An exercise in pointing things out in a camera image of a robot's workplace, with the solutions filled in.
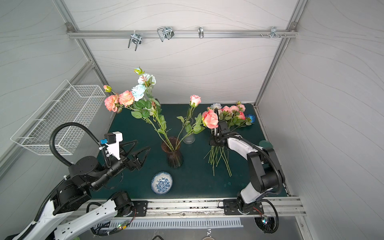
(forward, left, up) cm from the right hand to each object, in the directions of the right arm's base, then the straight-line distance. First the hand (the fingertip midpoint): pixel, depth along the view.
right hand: (212, 139), depth 94 cm
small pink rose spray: (+23, -17, -4) cm, 29 cm away
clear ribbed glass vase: (+1, +15, -3) cm, 16 cm away
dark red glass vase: (-12, +23, +12) cm, 29 cm away
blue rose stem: (+21, -30, -3) cm, 36 cm away
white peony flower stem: (+32, -4, -1) cm, 32 cm away
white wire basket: (0, +75, +30) cm, 80 cm away
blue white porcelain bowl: (-27, +28, -4) cm, 39 cm away
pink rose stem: (-11, +11, +30) cm, 33 cm away
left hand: (-23, +31, +31) cm, 49 cm away
